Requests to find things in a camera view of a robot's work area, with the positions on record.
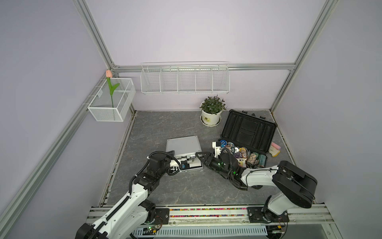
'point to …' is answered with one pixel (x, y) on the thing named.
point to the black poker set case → (248, 131)
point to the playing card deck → (241, 162)
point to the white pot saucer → (210, 125)
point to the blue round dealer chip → (223, 143)
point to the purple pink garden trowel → (275, 145)
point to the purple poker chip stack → (240, 155)
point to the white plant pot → (211, 119)
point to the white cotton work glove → (273, 151)
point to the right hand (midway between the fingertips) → (196, 155)
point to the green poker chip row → (262, 159)
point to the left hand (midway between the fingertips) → (171, 152)
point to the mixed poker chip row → (251, 160)
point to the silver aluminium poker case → (185, 149)
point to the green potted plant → (213, 105)
